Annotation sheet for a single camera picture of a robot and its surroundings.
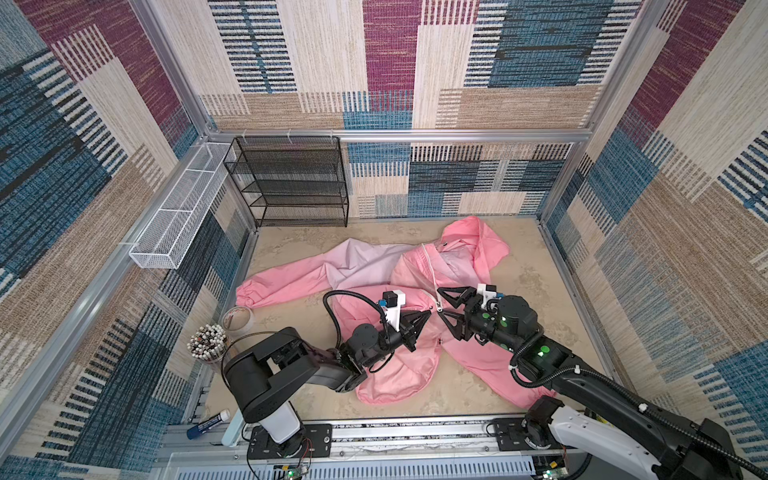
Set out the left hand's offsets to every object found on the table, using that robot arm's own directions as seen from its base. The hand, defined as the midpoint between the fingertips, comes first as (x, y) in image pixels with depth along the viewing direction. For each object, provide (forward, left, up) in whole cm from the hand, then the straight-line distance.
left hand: (432, 312), depth 75 cm
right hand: (0, 0, +4) cm, 4 cm away
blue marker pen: (-21, +56, -17) cm, 62 cm away
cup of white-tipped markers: (-7, +53, -1) cm, 54 cm away
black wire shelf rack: (+53, +45, 0) cm, 70 cm away
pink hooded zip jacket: (+11, -1, +1) cm, 11 cm away
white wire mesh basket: (+25, +79, -1) cm, 83 cm away
